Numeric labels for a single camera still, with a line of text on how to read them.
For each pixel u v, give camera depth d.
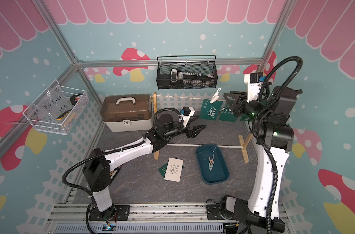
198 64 0.90
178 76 0.89
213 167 0.89
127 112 0.92
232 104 0.65
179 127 0.65
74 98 0.80
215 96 0.65
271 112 0.39
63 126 0.64
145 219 0.73
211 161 0.92
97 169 0.46
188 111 0.61
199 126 0.66
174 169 0.89
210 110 0.71
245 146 0.95
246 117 0.49
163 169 0.89
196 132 0.66
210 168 0.89
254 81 0.43
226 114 0.72
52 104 0.68
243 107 0.48
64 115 0.67
